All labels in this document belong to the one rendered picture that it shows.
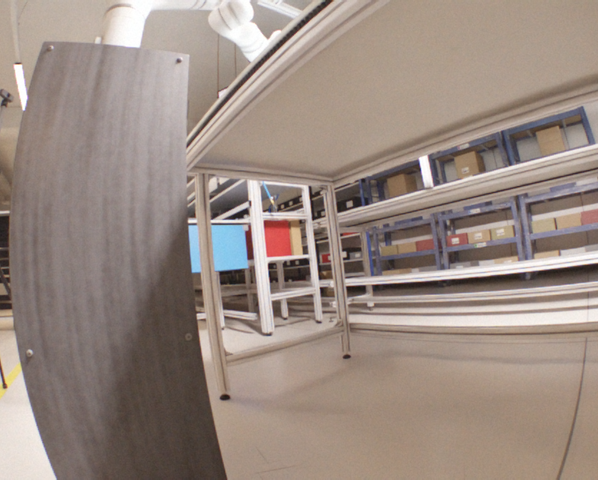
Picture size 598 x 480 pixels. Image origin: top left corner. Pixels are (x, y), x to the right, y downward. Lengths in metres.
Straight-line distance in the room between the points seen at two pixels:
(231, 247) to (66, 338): 2.12
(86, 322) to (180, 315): 0.12
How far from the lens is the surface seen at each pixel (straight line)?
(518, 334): 1.28
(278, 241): 2.72
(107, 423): 0.44
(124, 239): 0.41
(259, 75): 0.77
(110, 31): 0.66
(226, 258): 2.42
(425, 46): 0.83
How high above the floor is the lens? 0.50
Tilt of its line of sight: 5 degrees up
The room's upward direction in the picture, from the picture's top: 6 degrees counter-clockwise
